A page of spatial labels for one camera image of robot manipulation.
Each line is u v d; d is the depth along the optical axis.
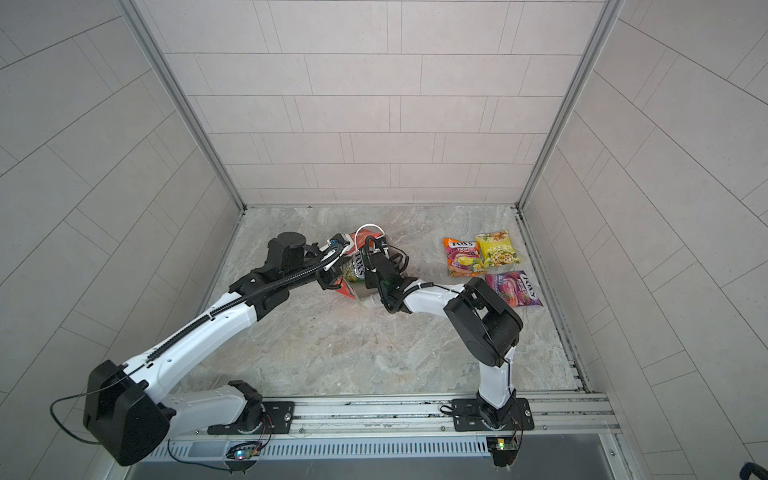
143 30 0.73
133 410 0.36
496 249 0.99
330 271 0.65
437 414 0.73
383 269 0.69
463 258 0.99
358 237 0.70
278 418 0.71
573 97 0.85
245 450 0.64
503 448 0.68
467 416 0.71
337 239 0.63
